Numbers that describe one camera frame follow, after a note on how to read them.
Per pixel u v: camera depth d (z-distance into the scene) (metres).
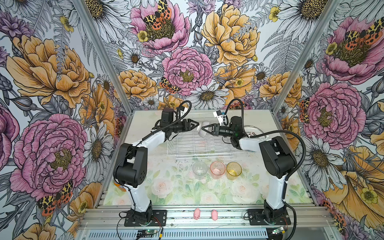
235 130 0.77
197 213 0.75
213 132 0.83
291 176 0.53
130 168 0.49
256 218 0.74
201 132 0.87
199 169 0.89
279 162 0.54
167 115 0.73
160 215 0.76
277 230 0.72
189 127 0.81
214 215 0.74
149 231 0.71
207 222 0.74
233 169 0.88
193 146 0.99
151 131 0.63
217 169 0.90
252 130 1.05
